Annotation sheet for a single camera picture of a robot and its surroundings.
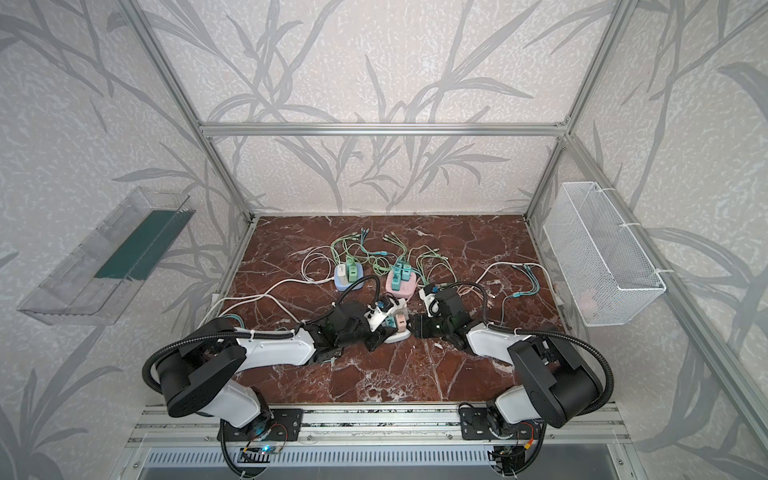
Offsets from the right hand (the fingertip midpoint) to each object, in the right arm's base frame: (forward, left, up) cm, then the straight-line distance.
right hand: (410, 315), depth 90 cm
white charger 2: (+13, +22, +5) cm, 26 cm away
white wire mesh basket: (-6, -40, +31) cm, 51 cm away
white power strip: (-7, +3, 0) cm, 7 cm away
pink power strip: (+10, +1, -1) cm, 10 cm away
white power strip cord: (+8, +47, -3) cm, 47 cm away
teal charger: (-5, +6, +5) cm, 9 cm away
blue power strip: (+10, +22, -1) cm, 25 cm away
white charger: (+1, +3, +5) cm, 6 cm away
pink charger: (-4, +3, +4) cm, 6 cm away
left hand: (-3, +4, +4) cm, 6 cm away
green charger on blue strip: (+13, +19, +3) cm, 23 cm away
